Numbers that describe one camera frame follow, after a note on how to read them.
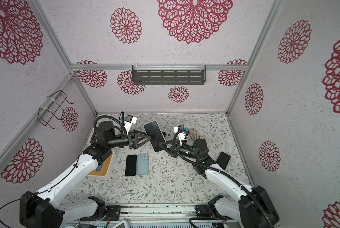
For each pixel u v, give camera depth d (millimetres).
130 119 626
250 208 407
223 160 917
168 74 944
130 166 906
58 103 810
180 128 637
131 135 648
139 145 617
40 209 380
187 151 635
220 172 526
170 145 664
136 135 638
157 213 756
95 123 540
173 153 626
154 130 664
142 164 925
